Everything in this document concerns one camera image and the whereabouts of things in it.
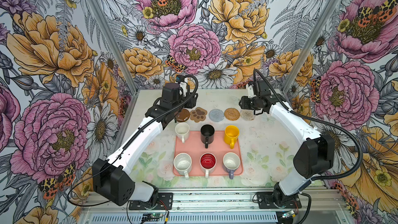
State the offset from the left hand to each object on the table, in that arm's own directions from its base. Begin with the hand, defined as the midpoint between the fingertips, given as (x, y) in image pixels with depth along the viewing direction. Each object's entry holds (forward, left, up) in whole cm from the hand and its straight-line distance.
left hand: (192, 99), depth 78 cm
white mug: (-22, +6, -27) cm, 35 cm away
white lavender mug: (-21, -20, -27) cm, 40 cm away
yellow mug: (-5, -22, -26) cm, 35 cm away
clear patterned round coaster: (+9, -36, -27) cm, 46 cm away
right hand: (+2, -28, -9) cm, 29 cm away
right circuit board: (-45, -43, -28) cm, 69 cm away
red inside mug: (-22, -8, -28) cm, 36 cm away
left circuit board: (-44, +18, -29) cm, 56 cm away
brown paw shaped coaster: (+11, -3, -29) cm, 31 cm away
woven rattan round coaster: (+12, -25, -29) cm, 40 cm away
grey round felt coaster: (+11, -15, -29) cm, 34 cm away
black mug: (-6, -8, -25) cm, 27 cm away
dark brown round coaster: (+10, +8, -27) cm, 29 cm away
